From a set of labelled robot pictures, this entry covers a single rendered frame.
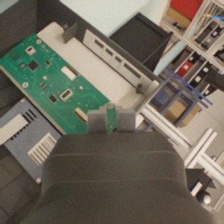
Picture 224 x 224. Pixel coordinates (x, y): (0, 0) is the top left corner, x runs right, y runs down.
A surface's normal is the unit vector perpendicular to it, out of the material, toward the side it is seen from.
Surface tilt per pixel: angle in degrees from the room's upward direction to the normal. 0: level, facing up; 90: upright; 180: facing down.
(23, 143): 90
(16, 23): 0
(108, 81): 90
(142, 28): 90
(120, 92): 90
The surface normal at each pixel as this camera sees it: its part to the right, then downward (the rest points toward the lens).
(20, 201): 0.29, -0.53
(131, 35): 0.02, -0.28
